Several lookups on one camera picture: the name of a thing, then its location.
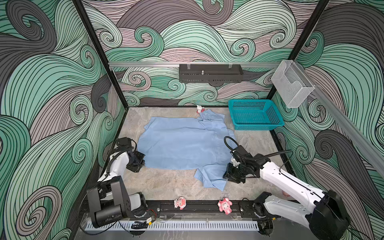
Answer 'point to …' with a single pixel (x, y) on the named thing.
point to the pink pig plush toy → (225, 205)
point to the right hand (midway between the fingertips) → (223, 178)
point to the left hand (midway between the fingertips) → (144, 160)
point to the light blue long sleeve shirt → (203, 145)
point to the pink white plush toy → (180, 202)
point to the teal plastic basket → (254, 114)
